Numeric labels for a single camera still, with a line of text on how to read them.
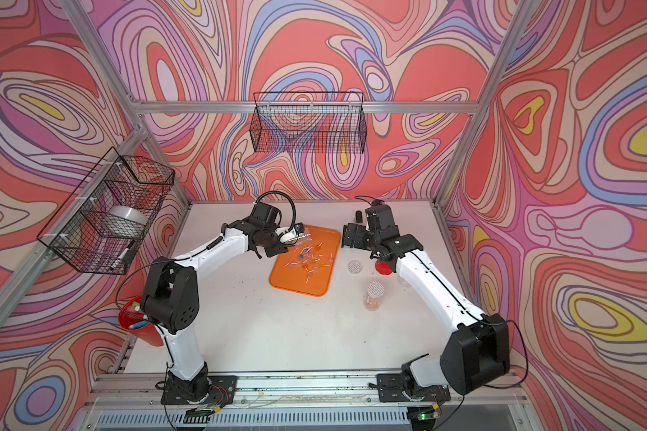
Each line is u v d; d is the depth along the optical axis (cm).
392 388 73
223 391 72
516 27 72
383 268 96
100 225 74
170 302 49
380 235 60
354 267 99
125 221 70
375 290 80
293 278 96
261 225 72
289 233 83
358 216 108
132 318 77
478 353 40
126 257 72
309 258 101
